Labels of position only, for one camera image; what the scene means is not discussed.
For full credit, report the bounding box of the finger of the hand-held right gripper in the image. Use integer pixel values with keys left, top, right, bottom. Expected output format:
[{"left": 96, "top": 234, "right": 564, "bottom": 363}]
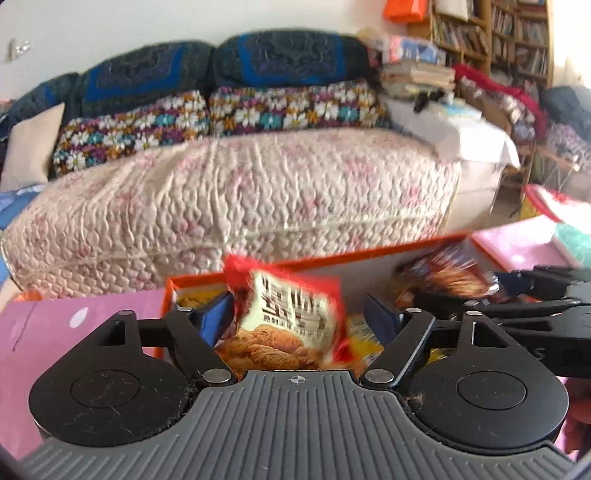
[
  {"left": 496, "top": 265, "right": 591, "bottom": 300},
  {"left": 409, "top": 295, "right": 578, "bottom": 324}
]

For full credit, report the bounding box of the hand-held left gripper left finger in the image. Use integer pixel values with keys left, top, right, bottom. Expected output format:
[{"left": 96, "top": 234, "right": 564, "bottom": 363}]
[{"left": 92, "top": 292, "right": 237, "bottom": 386}]

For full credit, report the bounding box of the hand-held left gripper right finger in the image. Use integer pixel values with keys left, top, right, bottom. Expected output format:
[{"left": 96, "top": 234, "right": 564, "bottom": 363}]
[{"left": 360, "top": 293, "right": 518, "bottom": 391}]

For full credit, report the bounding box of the yellow packet with barcode label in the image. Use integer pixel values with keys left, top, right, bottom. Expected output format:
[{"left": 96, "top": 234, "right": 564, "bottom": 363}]
[{"left": 344, "top": 314, "right": 393, "bottom": 367}]

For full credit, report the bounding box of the dark red cookie packet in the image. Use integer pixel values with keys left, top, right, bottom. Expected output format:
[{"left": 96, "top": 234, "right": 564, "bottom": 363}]
[{"left": 396, "top": 242, "right": 500, "bottom": 308}]

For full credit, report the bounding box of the orange cardboard box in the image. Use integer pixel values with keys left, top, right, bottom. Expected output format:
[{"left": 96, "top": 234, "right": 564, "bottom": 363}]
[{"left": 159, "top": 233, "right": 472, "bottom": 370}]

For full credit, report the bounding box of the red white snack packet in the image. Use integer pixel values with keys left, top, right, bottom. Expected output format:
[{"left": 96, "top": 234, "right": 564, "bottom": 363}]
[{"left": 223, "top": 255, "right": 355, "bottom": 371}]

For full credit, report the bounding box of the person's right hand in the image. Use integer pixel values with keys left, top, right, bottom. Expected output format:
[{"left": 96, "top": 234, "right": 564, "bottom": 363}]
[{"left": 566, "top": 377, "right": 591, "bottom": 460}]

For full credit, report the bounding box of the yellow packet with brown end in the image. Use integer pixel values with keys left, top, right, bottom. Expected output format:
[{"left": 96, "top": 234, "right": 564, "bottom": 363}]
[{"left": 176, "top": 287, "right": 229, "bottom": 319}]

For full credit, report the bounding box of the teal tissue pack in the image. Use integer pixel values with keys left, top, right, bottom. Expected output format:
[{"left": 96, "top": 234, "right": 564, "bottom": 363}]
[{"left": 554, "top": 224, "right": 591, "bottom": 268}]

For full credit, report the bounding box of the sofa with pink quilted cover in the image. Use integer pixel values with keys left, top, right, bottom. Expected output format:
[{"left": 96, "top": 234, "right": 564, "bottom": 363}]
[{"left": 0, "top": 127, "right": 462, "bottom": 301}]

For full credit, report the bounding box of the white cloth covered side table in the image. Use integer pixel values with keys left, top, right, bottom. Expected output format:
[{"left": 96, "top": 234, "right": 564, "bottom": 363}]
[{"left": 383, "top": 99, "right": 520, "bottom": 217}]

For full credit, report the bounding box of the pink flowered tablecloth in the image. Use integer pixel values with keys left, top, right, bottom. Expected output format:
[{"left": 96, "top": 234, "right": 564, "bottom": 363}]
[{"left": 0, "top": 219, "right": 591, "bottom": 462}]

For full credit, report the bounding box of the floral crochet cushion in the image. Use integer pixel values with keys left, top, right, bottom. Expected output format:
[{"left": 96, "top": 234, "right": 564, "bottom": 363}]
[
  {"left": 210, "top": 80, "right": 389, "bottom": 137},
  {"left": 51, "top": 90, "right": 211, "bottom": 178}
]

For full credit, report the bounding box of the stack of books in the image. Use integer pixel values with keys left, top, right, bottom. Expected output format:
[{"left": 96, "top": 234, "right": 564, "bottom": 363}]
[{"left": 381, "top": 60, "right": 458, "bottom": 100}]

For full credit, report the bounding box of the blue patchwork blanket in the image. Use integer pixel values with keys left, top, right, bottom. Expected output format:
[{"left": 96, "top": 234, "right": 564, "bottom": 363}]
[{"left": 0, "top": 187, "right": 47, "bottom": 232}]

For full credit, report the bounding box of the wooden bookshelf with books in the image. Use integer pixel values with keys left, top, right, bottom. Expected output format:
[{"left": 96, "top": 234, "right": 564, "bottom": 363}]
[{"left": 429, "top": 0, "right": 555, "bottom": 88}]

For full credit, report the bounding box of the blue patterned back cushion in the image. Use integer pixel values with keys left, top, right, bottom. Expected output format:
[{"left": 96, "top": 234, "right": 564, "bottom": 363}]
[
  {"left": 212, "top": 30, "right": 370, "bottom": 88},
  {"left": 81, "top": 41, "right": 215, "bottom": 118}
]

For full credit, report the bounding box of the beige pillow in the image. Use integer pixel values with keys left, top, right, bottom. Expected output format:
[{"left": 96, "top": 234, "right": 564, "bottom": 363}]
[{"left": 0, "top": 102, "right": 66, "bottom": 192}]

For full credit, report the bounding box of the orange bag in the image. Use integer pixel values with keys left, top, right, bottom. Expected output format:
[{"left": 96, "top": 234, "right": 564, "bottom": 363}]
[{"left": 383, "top": 0, "right": 432, "bottom": 24}]

